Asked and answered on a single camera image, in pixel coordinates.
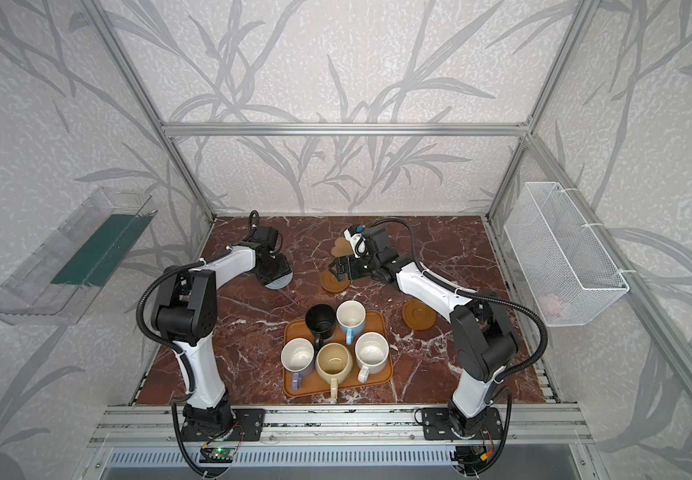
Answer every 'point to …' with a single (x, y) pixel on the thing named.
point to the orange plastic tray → (375, 320)
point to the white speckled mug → (372, 351)
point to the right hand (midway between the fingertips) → (342, 256)
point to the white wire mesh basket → (569, 274)
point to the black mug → (321, 319)
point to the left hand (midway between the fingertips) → (288, 262)
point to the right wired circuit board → (471, 458)
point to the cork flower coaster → (341, 247)
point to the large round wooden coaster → (418, 315)
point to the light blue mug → (351, 318)
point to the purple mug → (298, 358)
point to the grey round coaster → (281, 282)
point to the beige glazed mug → (334, 363)
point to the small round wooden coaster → (330, 282)
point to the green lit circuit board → (217, 454)
